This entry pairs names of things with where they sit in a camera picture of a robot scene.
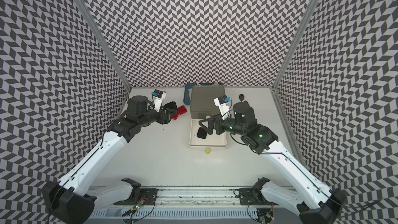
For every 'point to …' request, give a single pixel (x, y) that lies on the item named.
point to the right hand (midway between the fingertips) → (207, 123)
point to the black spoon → (241, 97)
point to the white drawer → (212, 140)
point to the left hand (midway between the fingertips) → (170, 111)
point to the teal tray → (187, 100)
